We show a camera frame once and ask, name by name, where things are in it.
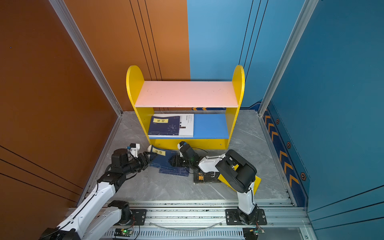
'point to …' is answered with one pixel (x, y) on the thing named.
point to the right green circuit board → (257, 230)
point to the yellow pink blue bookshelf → (201, 113)
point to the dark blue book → (160, 161)
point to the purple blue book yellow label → (164, 126)
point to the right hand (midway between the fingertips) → (170, 162)
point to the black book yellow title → (200, 176)
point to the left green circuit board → (123, 232)
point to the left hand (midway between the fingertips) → (156, 155)
